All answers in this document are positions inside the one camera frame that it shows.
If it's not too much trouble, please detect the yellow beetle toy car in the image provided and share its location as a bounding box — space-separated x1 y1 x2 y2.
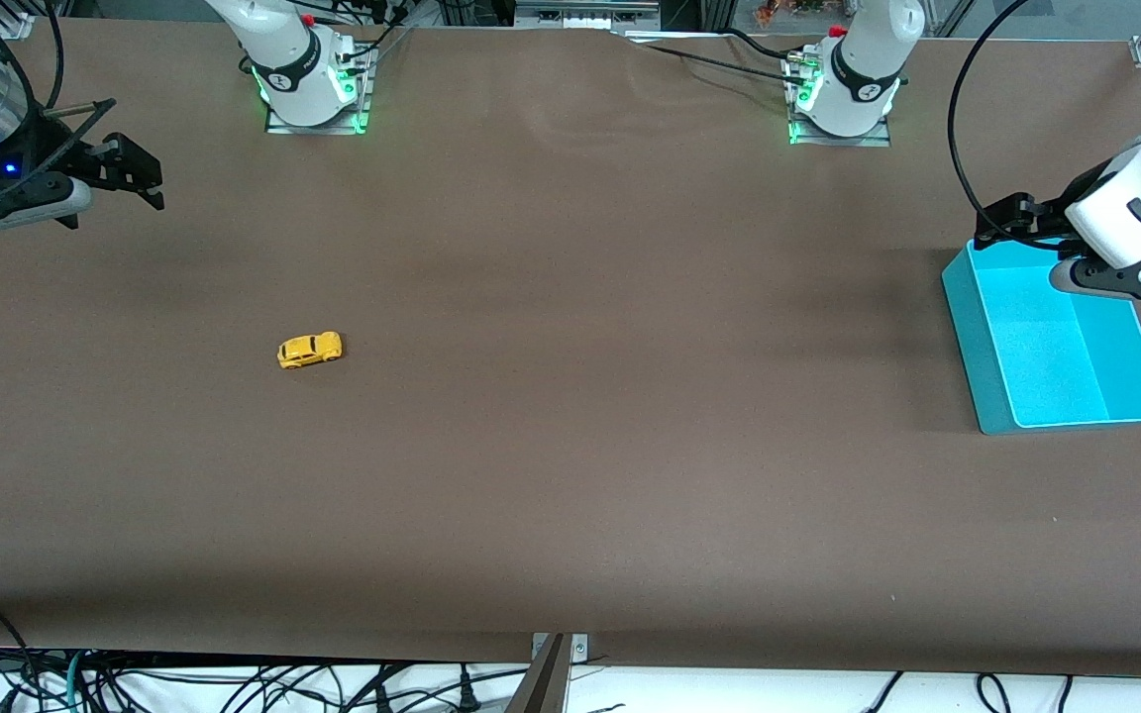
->
277 331 344 370

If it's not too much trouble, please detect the cyan plastic bin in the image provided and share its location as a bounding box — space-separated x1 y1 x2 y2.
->
942 238 1141 436

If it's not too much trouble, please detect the orange background object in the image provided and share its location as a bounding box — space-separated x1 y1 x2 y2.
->
754 0 854 26

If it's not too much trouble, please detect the dark wedge beam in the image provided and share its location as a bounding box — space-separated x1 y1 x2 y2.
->
505 634 571 713

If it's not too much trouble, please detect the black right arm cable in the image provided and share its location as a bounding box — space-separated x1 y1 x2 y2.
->
0 0 118 199

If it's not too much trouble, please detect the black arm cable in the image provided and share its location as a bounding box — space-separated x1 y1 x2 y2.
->
0 0 118 199
947 0 1032 239

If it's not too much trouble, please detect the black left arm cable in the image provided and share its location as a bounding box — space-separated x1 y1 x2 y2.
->
947 0 1032 239

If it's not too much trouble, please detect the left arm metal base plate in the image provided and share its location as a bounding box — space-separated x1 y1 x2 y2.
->
786 54 893 148

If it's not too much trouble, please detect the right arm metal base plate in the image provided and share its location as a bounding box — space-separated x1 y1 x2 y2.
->
263 45 373 136

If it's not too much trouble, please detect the black base cable bundle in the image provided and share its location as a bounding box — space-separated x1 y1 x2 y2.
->
333 0 415 75

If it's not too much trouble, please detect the short black table cable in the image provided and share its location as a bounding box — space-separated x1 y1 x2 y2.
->
719 27 809 62

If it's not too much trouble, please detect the long black table cable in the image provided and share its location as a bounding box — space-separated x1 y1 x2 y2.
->
630 38 811 88

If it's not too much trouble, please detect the aluminium frame rail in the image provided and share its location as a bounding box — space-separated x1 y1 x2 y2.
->
514 0 663 31

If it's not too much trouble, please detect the small metal table bracket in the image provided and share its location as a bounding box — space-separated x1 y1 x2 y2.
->
531 633 589 662

